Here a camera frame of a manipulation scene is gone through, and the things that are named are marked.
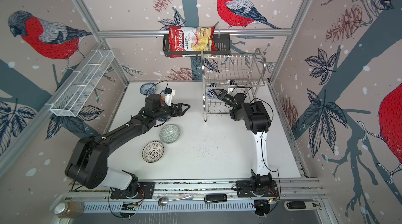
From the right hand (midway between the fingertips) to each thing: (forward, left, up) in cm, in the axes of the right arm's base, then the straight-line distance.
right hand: (210, 92), depth 97 cm
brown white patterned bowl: (-34, +31, -12) cm, 48 cm away
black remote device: (-54, -3, -10) cm, 55 cm away
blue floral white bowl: (+12, +49, -8) cm, 51 cm away
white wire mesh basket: (-21, +64, +19) cm, 70 cm away
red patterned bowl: (+1, 0, 0) cm, 1 cm away
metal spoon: (-56, +20, -14) cm, 61 cm away
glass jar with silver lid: (-62, +56, -3) cm, 83 cm away
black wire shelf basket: (+21, -8, +20) cm, 29 cm away
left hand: (-16, +13, +7) cm, 22 cm away
